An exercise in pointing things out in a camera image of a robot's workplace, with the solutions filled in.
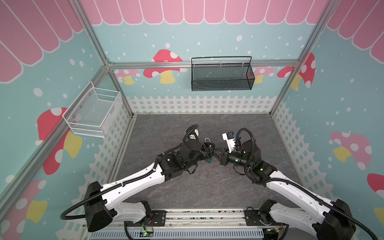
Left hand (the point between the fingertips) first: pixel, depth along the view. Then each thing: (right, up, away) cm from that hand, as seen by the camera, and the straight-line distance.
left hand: (210, 149), depth 71 cm
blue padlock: (-1, -3, -10) cm, 10 cm away
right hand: (0, -1, 0) cm, 1 cm away
